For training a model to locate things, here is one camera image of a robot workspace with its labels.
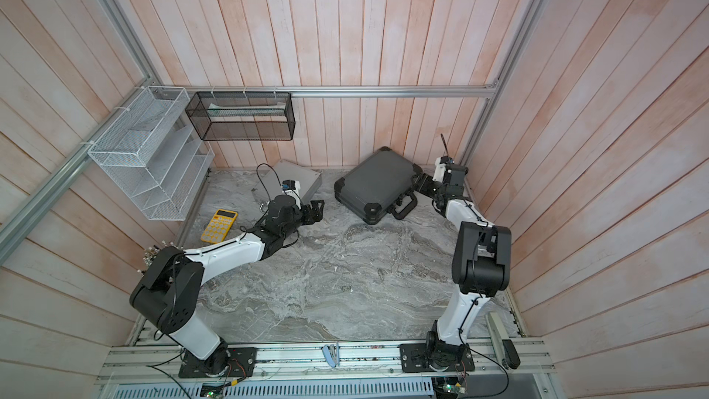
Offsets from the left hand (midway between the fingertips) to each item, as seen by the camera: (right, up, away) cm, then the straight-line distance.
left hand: (316, 206), depth 90 cm
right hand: (+36, +10, +8) cm, 38 cm away
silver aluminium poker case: (-21, +8, +21) cm, 31 cm away
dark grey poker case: (+23, +7, +11) cm, 26 cm away
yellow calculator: (-38, -8, +10) cm, 40 cm away
